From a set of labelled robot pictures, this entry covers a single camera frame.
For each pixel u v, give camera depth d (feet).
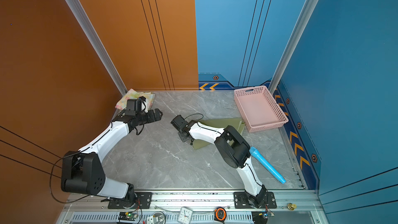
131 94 3.66
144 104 2.38
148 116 2.58
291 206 2.30
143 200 2.42
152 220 2.04
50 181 1.48
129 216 2.31
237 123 3.27
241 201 2.38
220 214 2.20
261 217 2.28
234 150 1.75
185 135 2.23
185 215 2.24
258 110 3.59
